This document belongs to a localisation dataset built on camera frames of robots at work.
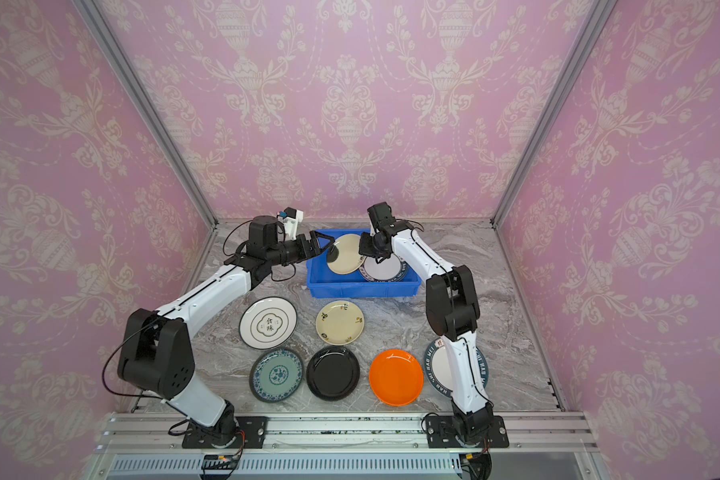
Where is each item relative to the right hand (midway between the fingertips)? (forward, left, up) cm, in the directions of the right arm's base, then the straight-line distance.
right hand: (365, 248), depth 99 cm
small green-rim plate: (-4, -9, -7) cm, 12 cm away
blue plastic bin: (-4, +15, -13) cm, 20 cm away
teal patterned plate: (-36, +26, -11) cm, 46 cm away
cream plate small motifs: (-21, +9, -10) cm, 25 cm away
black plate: (-37, +10, -9) cm, 39 cm away
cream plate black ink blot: (-1, +7, -2) cm, 7 cm away
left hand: (-9, +11, +13) cm, 19 cm away
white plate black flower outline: (-21, +31, -9) cm, 39 cm away
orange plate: (-38, -7, -10) cm, 40 cm away
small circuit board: (-55, +38, -13) cm, 68 cm away
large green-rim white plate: (-37, -19, -11) cm, 43 cm away
